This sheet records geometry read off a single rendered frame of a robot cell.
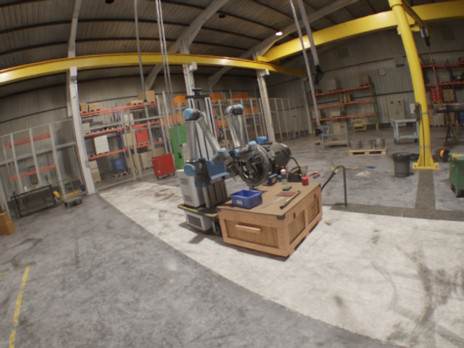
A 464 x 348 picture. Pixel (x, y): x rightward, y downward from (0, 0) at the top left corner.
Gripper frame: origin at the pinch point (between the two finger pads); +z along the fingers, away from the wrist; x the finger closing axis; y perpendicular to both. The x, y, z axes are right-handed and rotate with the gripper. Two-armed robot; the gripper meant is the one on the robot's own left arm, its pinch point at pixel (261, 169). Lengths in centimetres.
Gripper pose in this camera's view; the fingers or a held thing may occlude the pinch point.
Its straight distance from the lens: 254.7
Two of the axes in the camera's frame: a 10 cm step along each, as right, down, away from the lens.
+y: 4.5, -3.4, -8.3
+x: 8.5, -1.3, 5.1
